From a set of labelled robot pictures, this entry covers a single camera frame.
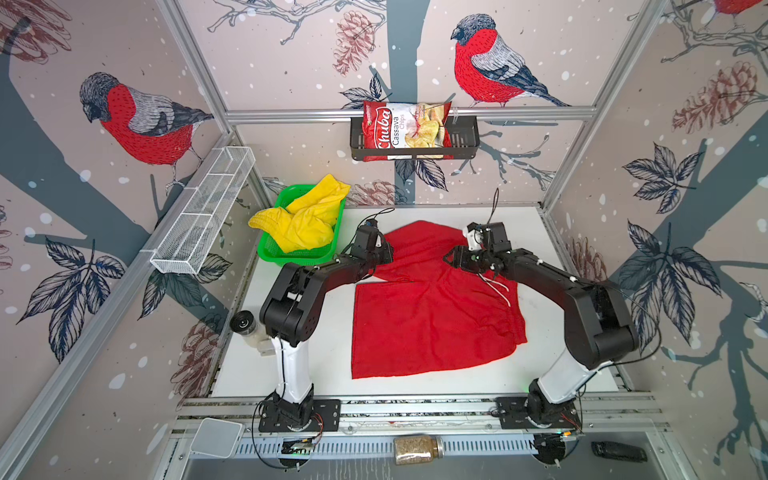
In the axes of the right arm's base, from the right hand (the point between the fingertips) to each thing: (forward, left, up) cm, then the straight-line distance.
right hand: (446, 263), depth 93 cm
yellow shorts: (+16, +48, +2) cm, 51 cm away
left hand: (+6, +17, 0) cm, 18 cm away
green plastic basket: (+7, +61, -2) cm, 61 cm away
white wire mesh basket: (-13, +67, +24) cm, 72 cm away
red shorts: (-13, +6, -9) cm, 17 cm away
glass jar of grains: (-48, +9, -5) cm, 49 cm away
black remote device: (-45, -38, -10) cm, 60 cm away
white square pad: (-48, +58, -7) cm, 75 cm away
